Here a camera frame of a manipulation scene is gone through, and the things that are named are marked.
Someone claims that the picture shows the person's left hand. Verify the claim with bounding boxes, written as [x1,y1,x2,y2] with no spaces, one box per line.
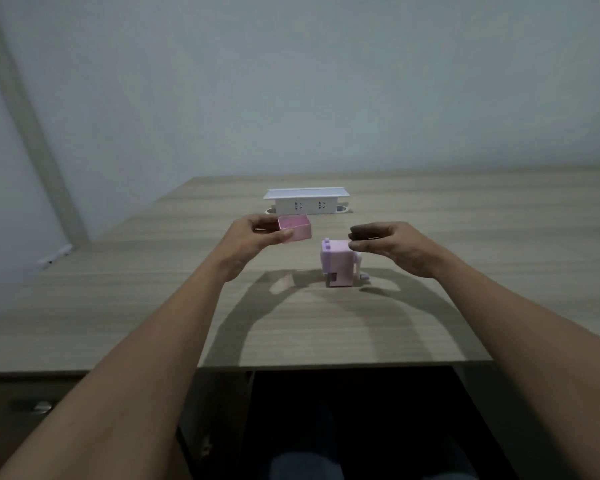
[219,213,294,283]

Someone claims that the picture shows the person's right hand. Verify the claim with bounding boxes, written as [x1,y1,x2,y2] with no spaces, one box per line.
[348,221,451,280]

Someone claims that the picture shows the pink sharpener shavings drawer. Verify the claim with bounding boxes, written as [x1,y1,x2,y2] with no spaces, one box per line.
[277,213,314,245]

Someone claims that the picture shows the pink pencil sharpener body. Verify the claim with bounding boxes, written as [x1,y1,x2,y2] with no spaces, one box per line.
[321,238,371,289]

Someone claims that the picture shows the person's left forearm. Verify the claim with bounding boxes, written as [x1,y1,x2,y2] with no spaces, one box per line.
[0,254,231,480]

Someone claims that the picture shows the person's right forearm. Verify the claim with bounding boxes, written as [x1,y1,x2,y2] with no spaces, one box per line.
[427,249,600,480]

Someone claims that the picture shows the person's left leg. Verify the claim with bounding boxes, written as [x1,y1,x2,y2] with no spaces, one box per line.
[267,447,341,480]

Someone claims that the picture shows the person's leg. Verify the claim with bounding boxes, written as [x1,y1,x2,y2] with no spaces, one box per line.
[267,447,341,480]
[432,467,479,480]

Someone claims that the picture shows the person's right leg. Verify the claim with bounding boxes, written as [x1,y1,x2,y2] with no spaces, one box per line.
[432,467,479,480]

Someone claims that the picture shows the white power socket box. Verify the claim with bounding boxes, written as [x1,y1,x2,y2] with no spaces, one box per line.
[263,187,351,216]

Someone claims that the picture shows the white floor trim piece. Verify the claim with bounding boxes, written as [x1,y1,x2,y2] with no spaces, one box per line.
[36,243,75,269]

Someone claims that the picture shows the dark drawer lock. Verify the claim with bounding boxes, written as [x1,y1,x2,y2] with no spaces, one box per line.
[12,398,56,416]

